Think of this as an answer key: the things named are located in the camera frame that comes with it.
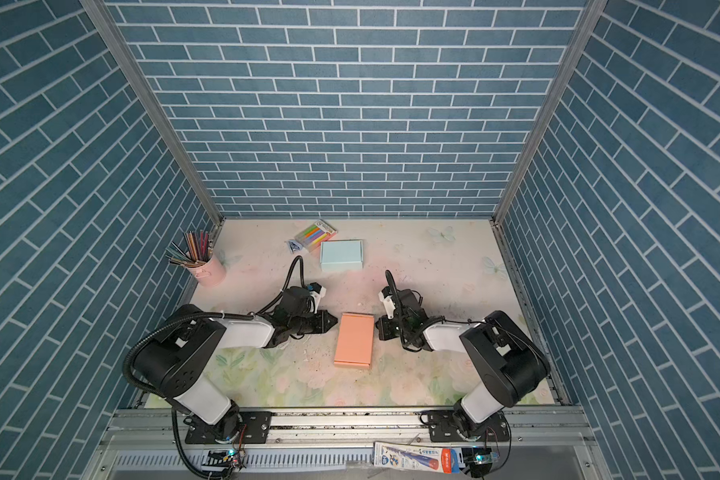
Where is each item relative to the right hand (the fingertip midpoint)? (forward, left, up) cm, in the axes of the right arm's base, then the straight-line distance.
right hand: (375, 321), depth 92 cm
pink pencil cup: (+9, +54, +7) cm, 56 cm away
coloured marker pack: (+35, +26, +1) cm, 43 cm away
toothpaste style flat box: (-33, -13, 0) cm, 36 cm away
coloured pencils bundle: (+15, +60, +12) cm, 63 cm away
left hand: (-1, +11, +1) cm, 12 cm away
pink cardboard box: (-8, +5, +3) cm, 9 cm away
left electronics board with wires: (-37, +34, -2) cm, 50 cm away
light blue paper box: (+23, +14, +3) cm, 27 cm away
